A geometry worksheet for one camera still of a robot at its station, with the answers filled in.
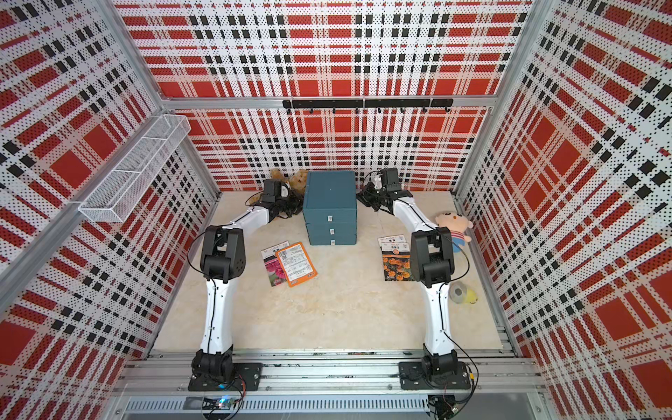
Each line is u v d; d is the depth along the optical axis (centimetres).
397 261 99
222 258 64
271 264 98
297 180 112
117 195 70
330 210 93
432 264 60
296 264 97
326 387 73
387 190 82
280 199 93
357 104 89
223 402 69
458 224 104
